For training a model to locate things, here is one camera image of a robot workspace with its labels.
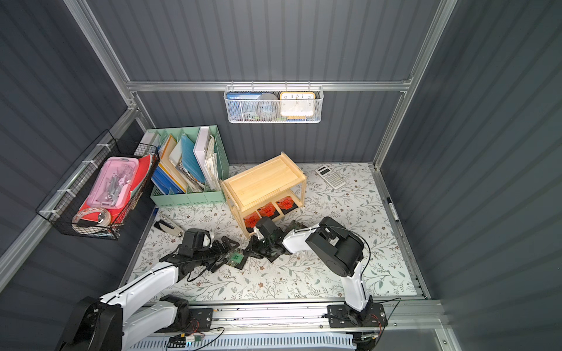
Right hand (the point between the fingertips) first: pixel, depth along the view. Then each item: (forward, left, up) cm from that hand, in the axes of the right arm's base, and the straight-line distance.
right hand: (246, 251), depth 88 cm
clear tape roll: (-2, +38, +27) cm, 47 cm away
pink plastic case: (+10, +42, +29) cm, 52 cm away
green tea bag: (-3, +4, -1) cm, 5 cm away
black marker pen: (+25, -69, -6) cm, 73 cm away
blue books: (+26, +38, +11) cm, 48 cm away
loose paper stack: (+28, +15, +22) cm, 38 cm away
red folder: (+1, +38, +26) cm, 46 cm away
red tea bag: (+14, 0, +1) cm, 14 cm away
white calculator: (+41, -39, -1) cm, 57 cm away
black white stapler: (+10, +35, +1) cm, 36 cm away
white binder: (+34, +21, +24) cm, 47 cm away
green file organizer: (+41, +37, +23) cm, 59 cm away
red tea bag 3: (+23, -16, 0) cm, 28 cm away
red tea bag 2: (+19, -8, +1) cm, 21 cm away
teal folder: (+32, +26, +20) cm, 46 cm away
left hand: (-1, +5, +3) cm, 6 cm away
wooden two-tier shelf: (+18, -11, +19) cm, 28 cm away
